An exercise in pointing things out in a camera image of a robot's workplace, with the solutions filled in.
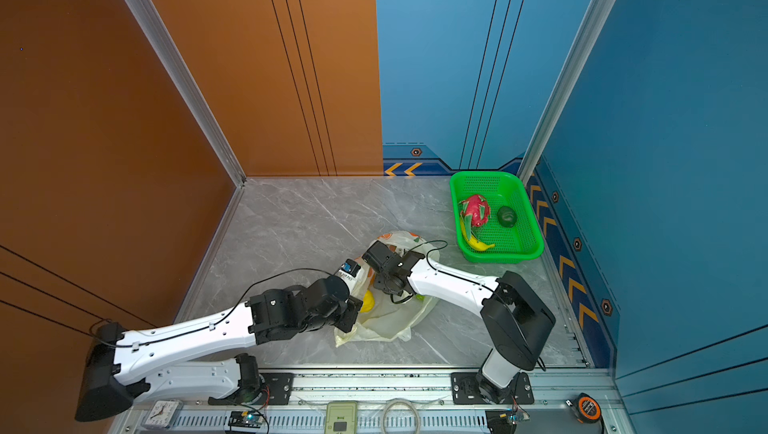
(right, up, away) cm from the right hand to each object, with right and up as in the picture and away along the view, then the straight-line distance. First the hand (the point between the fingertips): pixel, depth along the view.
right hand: (381, 284), depth 86 cm
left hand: (-3, -1, -13) cm, 14 cm away
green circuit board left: (-32, -28, -15) cm, 45 cm away
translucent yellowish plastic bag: (+1, -8, -4) cm, 9 cm away
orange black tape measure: (+48, -24, -18) cm, 57 cm away
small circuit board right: (+30, -28, -15) cm, 44 cm away
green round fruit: (+9, +5, -27) cm, 29 cm away
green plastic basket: (+47, +11, +14) cm, 50 cm away
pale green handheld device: (-8, -26, -18) cm, 32 cm away
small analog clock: (-50, -26, -17) cm, 59 cm away
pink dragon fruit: (+31, +21, +13) cm, 40 cm away
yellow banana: (+32, +9, +11) cm, 35 cm away
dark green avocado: (+43, +19, +17) cm, 50 cm away
